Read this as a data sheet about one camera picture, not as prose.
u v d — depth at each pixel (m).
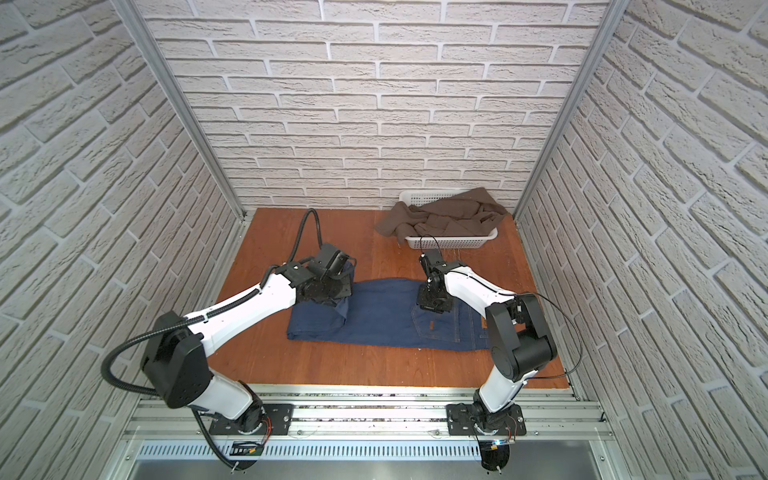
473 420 0.67
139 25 0.71
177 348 0.47
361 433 0.73
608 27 0.71
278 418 0.73
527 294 0.50
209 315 0.46
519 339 0.47
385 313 0.92
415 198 1.17
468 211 1.11
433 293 0.77
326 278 0.67
